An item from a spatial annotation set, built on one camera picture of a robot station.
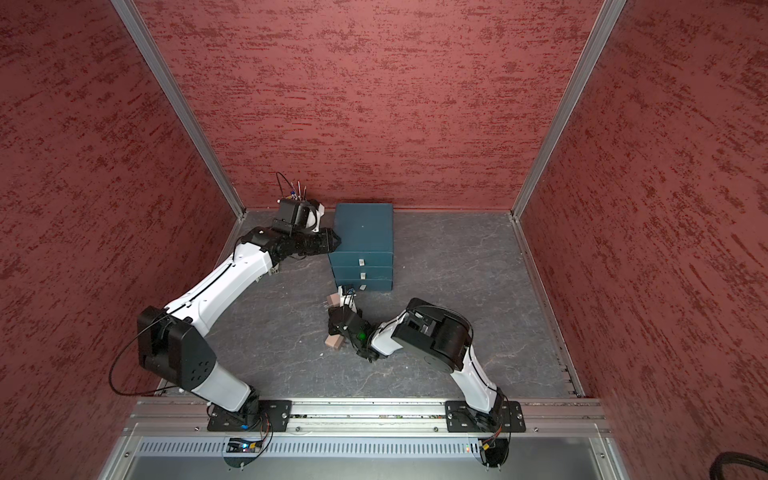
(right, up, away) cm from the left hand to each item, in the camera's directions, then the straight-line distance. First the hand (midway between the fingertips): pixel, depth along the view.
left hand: (334, 247), depth 83 cm
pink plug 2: (0, -27, +1) cm, 27 cm away
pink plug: (-2, -17, +10) cm, 20 cm away
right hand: (-2, -22, +10) cm, 24 cm away
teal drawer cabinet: (+9, -3, 0) cm, 9 cm away
